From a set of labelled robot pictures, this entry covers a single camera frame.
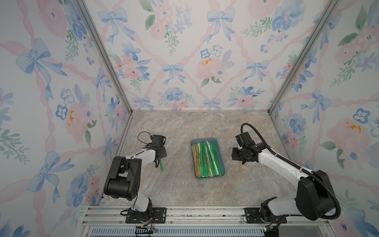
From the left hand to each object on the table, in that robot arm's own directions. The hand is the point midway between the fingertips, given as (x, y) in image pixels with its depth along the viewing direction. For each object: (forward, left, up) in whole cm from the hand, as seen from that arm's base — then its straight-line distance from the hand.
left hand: (160, 151), depth 97 cm
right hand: (-5, -47, +6) cm, 47 cm away
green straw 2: (-10, -2, 0) cm, 10 cm away
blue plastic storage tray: (+6, -22, +1) cm, 23 cm away
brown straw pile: (-9, -50, -1) cm, 51 cm away
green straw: (-6, -31, 0) cm, 32 cm away
